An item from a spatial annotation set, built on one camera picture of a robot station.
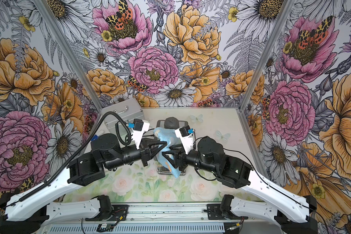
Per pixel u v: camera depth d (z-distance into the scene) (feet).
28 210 1.30
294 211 1.29
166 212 2.50
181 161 1.57
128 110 3.26
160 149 1.73
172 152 1.61
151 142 1.65
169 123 2.35
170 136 1.84
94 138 3.31
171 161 1.74
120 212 2.43
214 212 2.41
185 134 1.60
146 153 1.50
